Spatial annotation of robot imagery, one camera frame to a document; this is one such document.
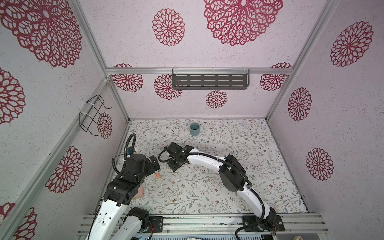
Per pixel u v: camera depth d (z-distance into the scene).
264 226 0.65
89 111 0.76
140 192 0.82
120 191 0.46
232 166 0.58
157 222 0.75
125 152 0.51
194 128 1.07
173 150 0.75
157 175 0.90
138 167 0.50
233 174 0.56
